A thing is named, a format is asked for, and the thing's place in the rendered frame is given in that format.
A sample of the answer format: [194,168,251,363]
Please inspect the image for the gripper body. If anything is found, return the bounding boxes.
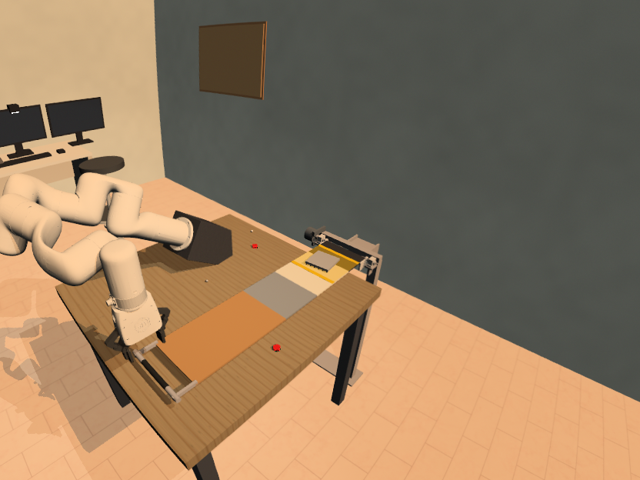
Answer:
[112,290,162,346]

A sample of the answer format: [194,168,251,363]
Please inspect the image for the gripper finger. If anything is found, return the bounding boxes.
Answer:
[156,308,170,343]
[105,328,134,363]

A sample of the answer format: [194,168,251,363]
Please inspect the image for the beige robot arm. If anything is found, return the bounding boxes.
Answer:
[0,172,193,309]

